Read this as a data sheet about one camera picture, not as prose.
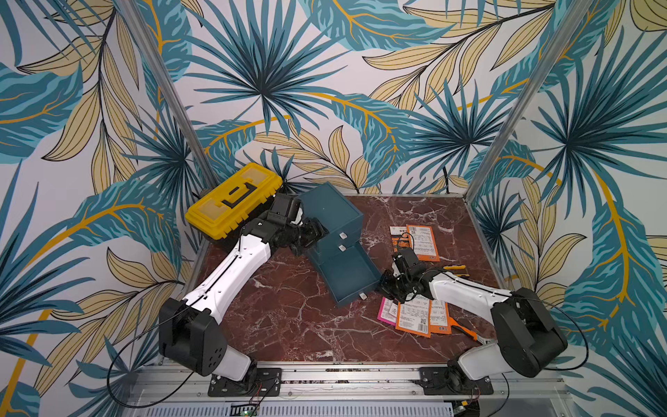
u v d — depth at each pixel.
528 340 0.44
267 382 0.72
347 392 0.73
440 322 0.84
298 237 0.67
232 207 0.92
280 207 0.61
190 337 0.40
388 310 0.86
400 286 0.76
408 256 0.71
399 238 1.06
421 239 1.06
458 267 0.98
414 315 0.84
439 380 0.74
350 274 0.97
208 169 1.09
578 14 0.69
